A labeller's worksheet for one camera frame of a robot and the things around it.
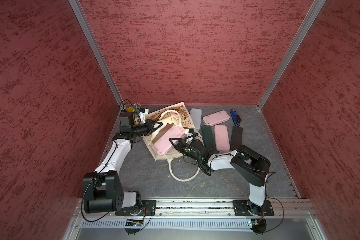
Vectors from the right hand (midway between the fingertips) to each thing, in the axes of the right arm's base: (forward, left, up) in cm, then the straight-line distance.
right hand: (168, 143), depth 82 cm
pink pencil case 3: (+12, -35, -14) cm, 40 cm away
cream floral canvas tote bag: (+13, -5, +10) cm, 17 cm away
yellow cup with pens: (+7, +15, +16) cm, 23 cm away
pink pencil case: (-1, +3, -1) cm, 3 cm away
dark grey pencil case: (+11, -45, -14) cm, 49 cm away
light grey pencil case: (+32, -19, -13) cm, 39 cm away
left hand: (+6, +3, +8) cm, 10 cm away
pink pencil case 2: (+29, -34, -13) cm, 46 cm away
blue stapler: (+28, -49, -13) cm, 58 cm away
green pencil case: (+11, -25, -14) cm, 31 cm away
